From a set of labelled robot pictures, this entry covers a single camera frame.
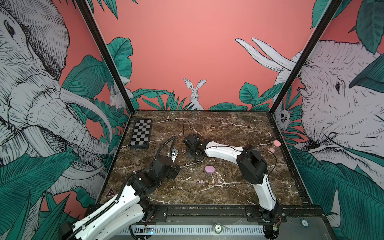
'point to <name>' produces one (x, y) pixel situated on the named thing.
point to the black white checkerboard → (141, 134)
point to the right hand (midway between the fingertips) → (187, 152)
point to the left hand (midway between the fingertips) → (170, 159)
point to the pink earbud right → (219, 180)
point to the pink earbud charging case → (210, 169)
